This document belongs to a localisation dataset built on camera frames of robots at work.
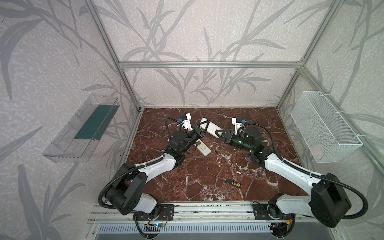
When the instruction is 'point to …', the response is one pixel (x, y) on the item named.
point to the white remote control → (211, 128)
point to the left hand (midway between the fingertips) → (212, 119)
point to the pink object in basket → (317, 151)
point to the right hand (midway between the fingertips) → (217, 129)
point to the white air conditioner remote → (201, 146)
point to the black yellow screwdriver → (238, 185)
